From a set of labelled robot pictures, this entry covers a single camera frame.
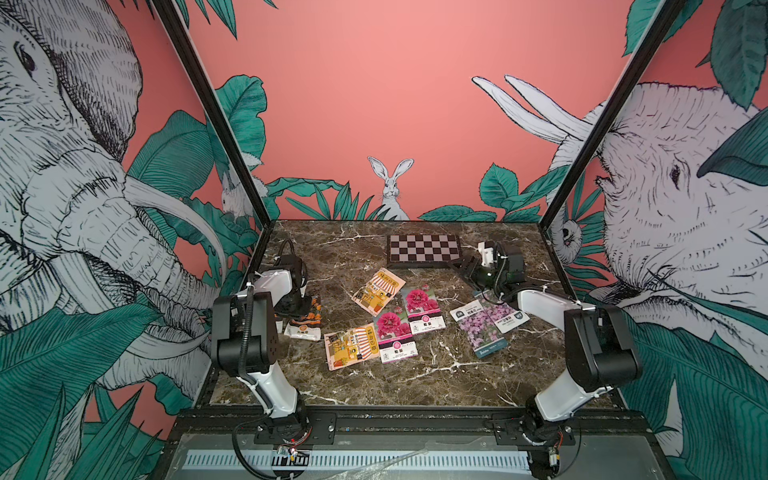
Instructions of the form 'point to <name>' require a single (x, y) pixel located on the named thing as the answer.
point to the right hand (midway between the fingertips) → (451, 263)
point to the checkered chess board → (422, 251)
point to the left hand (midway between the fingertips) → (295, 310)
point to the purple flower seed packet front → (479, 328)
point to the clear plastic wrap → (380, 469)
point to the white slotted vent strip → (359, 460)
